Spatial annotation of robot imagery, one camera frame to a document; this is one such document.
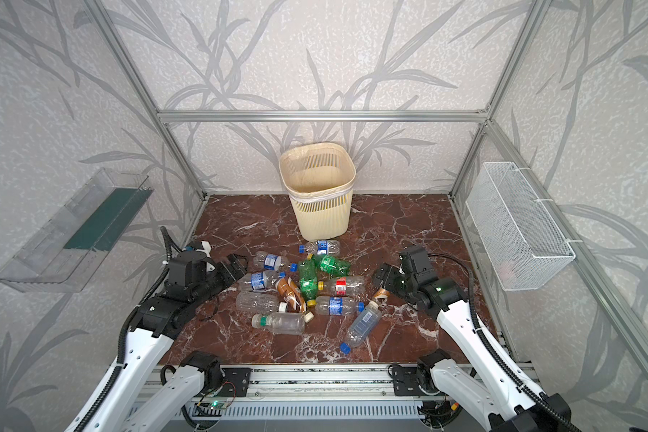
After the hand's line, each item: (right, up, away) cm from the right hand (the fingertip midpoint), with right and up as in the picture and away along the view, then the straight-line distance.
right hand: (382, 271), depth 79 cm
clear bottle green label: (-30, -18, +5) cm, 35 cm away
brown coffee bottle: (+1, -10, +8) cm, 13 cm away
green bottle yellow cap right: (-16, -1, +14) cm, 22 cm away
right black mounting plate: (+7, -29, -5) cm, 31 cm away
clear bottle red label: (-11, -6, +8) cm, 15 cm away
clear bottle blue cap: (-5, -16, 0) cm, 17 cm away
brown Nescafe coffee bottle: (-29, -8, +6) cm, 30 cm away
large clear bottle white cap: (-38, -11, +5) cm, 40 cm away
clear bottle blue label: (-40, +1, +16) cm, 43 cm away
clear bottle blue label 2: (-39, -5, +10) cm, 40 cm away
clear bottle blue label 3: (-13, -11, +4) cm, 18 cm away
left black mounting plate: (-42, -30, -5) cm, 51 cm away
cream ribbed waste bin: (-21, +31, +26) cm, 46 cm away
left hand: (-40, +5, -4) cm, 40 cm away
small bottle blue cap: (-21, +5, +20) cm, 29 cm away
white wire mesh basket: (+30, +12, -17) cm, 36 cm away
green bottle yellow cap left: (-24, -5, +10) cm, 26 cm away
